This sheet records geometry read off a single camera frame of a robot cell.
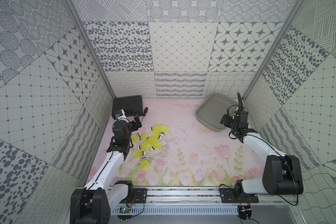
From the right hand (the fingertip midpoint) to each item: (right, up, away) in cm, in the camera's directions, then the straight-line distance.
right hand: (230, 120), depth 91 cm
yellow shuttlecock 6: (-60, -21, -4) cm, 64 cm away
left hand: (-61, +3, -10) cm, 62 cm away
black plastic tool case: (-72, +11, +24) cm, 77 cm away
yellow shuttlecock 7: (-56, -27, -5) cm, 62 cm away
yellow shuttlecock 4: (-49, -16, 0) cm, 51 cm away
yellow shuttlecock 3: (-64, -13, +2) cm, 65 cm away
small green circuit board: (-64, -45, -19) cm, 81 cm away
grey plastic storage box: (-8, +6, +21) cm, 23 cm away
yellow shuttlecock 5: (-56, -17, 0) cm, 58 cm away
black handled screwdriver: (-60, +6, +20) cm, 64 cm away
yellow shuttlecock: (-48, -6, +8) cm, 49 cm away
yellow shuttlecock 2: (-51, -11, +4) cm, 52 cm away
